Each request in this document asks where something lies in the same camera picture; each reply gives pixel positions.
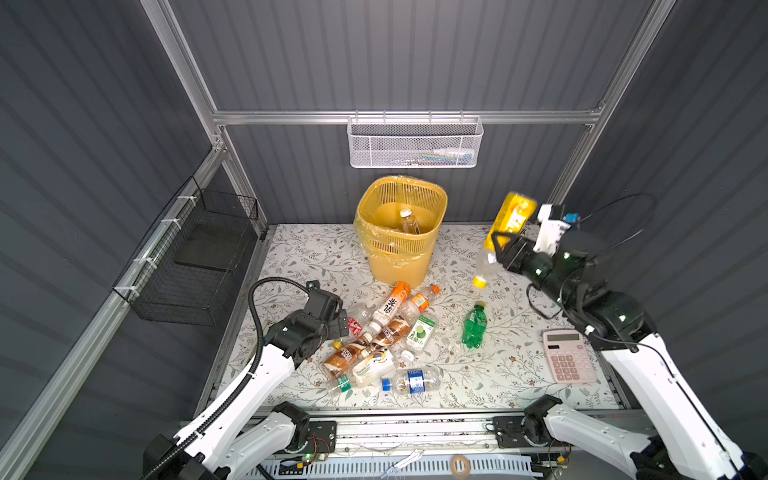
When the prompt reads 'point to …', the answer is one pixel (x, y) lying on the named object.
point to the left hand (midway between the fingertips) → (327, 320)
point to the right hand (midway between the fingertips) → (501, 241)
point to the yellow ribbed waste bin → (417, 274)
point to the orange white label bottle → (390, 308)
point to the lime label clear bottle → (421, 333)
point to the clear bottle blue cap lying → (413, 381)
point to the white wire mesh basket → (414, 141)
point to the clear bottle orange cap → (418, 303)
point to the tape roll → (460, 466)
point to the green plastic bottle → (474, 326)
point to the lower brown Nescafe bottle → (341, 359)
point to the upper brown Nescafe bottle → (395, 329)
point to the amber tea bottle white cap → (410, 225)
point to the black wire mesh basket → (182, 267)
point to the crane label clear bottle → (366, 370)
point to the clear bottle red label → (356, 318)
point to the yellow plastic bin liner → (379, 218)
